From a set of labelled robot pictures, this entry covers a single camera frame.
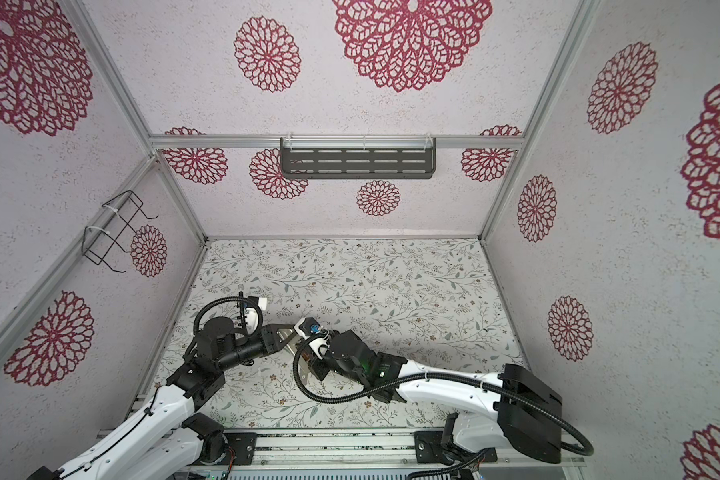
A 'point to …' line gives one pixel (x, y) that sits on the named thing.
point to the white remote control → (292, 344)
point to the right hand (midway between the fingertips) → (300, 337)
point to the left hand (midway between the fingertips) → (299, 334)
